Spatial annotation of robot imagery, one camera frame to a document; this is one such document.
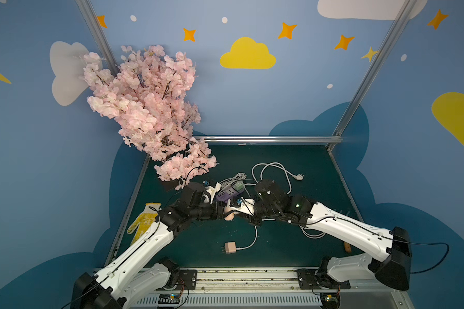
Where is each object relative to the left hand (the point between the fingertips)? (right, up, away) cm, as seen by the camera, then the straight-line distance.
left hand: (233, 207), depth 73 cm
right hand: (+3, 0, -2) cm, 3 cm away
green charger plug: (+3, +6, +21) cm, 22 cm away
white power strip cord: (+5, +10, +31) cm, 33 cm away
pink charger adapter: (-1, -19, +7) cm, 20 cm away
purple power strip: (-4, +1, +25) cm, 25 cm away
